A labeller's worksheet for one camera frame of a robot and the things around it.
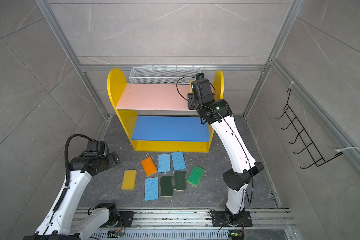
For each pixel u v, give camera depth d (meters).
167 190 0.82
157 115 1.22
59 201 0.41
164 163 0.93
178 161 0.93
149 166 0.91
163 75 0.98
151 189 0.82
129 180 0.86
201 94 0.48
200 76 0.57
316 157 0.61
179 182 0.84
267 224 0.76
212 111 0.45
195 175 0.86
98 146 0.59
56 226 0.38
